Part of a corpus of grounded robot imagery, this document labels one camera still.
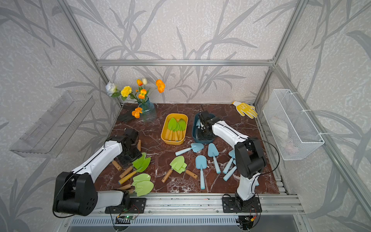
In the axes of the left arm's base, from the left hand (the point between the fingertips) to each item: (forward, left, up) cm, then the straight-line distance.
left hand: (137, 159), depth 84 cm
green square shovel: (-1, -24, -5) cm, 24 cm away
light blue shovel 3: (0, -38, -6) cm, 38 cm away
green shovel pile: (-3, -2, -6) cm, 7 cm away
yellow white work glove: (+47, -76, -6) cm, 89 cm away
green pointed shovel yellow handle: (+28, -17, -5) cm, 33 cm away
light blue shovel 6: (+29, -37, -3) cm, 47 cm away
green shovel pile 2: (-3, 0, 0) cm, 3 cm away
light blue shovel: (+10, -35, -4) cm, 36 cm away
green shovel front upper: (-8, -5, -6) cm, 11 cm away
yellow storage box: (+35, -21, -2) cm, 41 cm away
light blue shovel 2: (+7, -46, -6) cm, 47 cm away
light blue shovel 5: (-9, -52, -4) cm, 53 cm away
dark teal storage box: (+32, -35, 0) cm, 48 cm away
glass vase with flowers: (+33, 0, +5) cm, 33 cm away
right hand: (+15, -38, +2) cm, 41 cm away
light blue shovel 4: (+6, -58, -4) cm, 58 cm away
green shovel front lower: (-14, -5, -6) cm, 16 cm away
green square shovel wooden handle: (-7, -30, -4) cm, 31 cm away
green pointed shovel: (+21, -21, -5) cm, 30 cm away
